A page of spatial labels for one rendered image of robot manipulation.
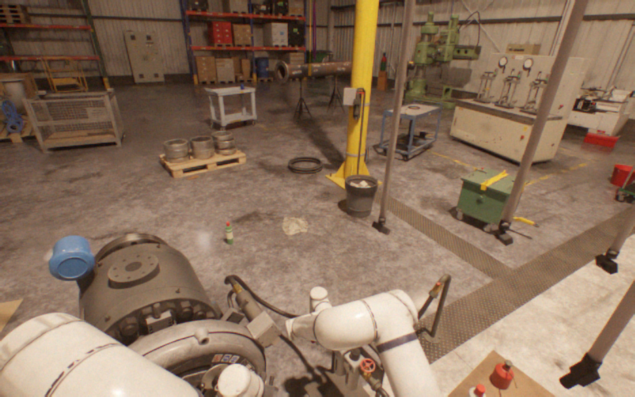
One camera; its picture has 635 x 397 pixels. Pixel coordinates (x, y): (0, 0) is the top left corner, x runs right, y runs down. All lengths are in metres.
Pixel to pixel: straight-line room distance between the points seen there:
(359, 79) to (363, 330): 3.65
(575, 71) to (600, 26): 4.78
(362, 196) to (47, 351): 3.28
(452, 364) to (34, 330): 2.27
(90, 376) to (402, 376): 0.69
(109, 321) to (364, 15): 3.81
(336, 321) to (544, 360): 2.09
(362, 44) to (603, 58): 8.07
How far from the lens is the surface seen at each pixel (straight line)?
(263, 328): 1.42
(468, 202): 3.93
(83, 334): 0.57
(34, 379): 0.55
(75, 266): 1.80
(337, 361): 1.89
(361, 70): 4.23
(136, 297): 1.60
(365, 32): 4.22
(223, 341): 1.31
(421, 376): 0.93
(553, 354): 2.88
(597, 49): 11.31
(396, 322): 0.93
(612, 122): 9.66
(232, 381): 1.02
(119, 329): 1.60
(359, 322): 0.89
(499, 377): 1.83
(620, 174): 6.56
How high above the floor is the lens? 1.89
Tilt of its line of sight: 27 degrees down
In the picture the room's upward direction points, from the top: 1 degrees clockwise
